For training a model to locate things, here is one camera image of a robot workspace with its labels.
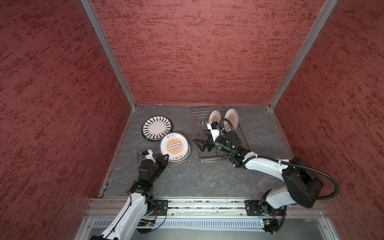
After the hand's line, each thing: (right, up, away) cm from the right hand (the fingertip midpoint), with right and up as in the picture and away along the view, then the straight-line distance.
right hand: (197, 138), depth 78 cm
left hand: (-16, -12, +7) cm, 21 cm away
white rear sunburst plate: (-12, -6, +11) cm, 18 cm away
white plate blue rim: (+24, +13, +23) cm, 36 cm away
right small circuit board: (+36, -42, -7) cm, 55 cm away
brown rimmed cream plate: (-30, +2, +26) cm, 40 cm away
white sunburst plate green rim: (+12, +13, +23) cm, 29 cm away
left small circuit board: (-25, -41, -6) cm, 48 cm away
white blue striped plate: (-30, +11, +32) cm, 45 cm away
